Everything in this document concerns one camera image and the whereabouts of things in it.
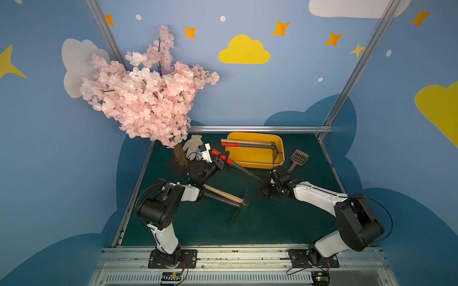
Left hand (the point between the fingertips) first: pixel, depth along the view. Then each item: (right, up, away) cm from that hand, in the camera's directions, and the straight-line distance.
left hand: (229, 150), depth 84 cm
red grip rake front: (+7, -27, +4) cm, 28 cm away
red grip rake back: (+14, +3, +27) cm, 30 cm away
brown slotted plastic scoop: (+44, -4, +27) cm, 52 cm away
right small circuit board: (+38, -54, -11) cm, 67 cm away
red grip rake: (+6, -9, +4) cm, 11 cm away
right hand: (+16, -19, +7) cm, 26 cm away
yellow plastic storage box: (+16, -4, +25) cm, 30 cm away
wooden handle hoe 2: (-9, -22, +9) cm, 26 cm away
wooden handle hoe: (+12, +6, +28) cm, 31 cm away
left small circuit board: (-24, -53, -11) cm, 59 cm away
